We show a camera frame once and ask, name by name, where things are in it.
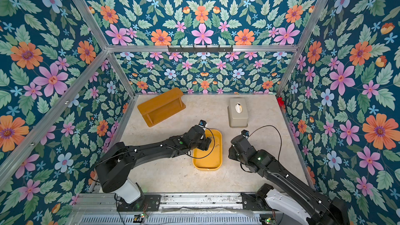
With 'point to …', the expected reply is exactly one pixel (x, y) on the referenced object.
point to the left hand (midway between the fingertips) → (208, 137)
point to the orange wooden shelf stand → (162, 107)
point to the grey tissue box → (237, 111)
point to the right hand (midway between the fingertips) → (229, 150)
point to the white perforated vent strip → (172, 219)
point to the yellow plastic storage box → (213, 161)
